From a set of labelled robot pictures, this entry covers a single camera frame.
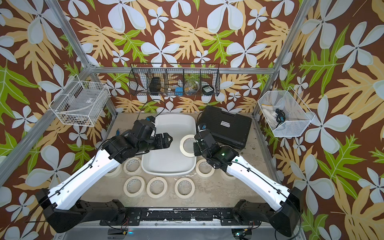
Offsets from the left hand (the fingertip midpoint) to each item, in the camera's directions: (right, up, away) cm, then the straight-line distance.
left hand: (168, 138), depth 70 cm
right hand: (+14, -2, +6) cm, 15 cm away
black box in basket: (-14, +34, +30) cm, 47 cm away
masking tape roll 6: (-7, -32, +8) cm, 33 cm away
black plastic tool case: (+37, +4, +33) cm, 50 cm away
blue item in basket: (+3, +29, +24) cm, 38 cm away
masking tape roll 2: (+15, -18, +16) cm, 29 cm away
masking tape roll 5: (-19, -31, +8) cm, 37 cm away
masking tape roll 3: (+31, -23, +15) cm, 42 cm away
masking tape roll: (+10, -8, +3) cm, 14 cm away
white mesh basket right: (+67, +12, +6) cm, 68 cm away
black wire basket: (0, +38, +27) cm, 46 cm away
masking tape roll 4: (-24, -21, +15) cm, 36 cm away
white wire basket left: (-49, +19, +9) cm, 53 cm away
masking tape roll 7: (+5, -31, +8) cm, 32 cm away
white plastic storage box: (-3, -16, +22) cm, 27 cm away
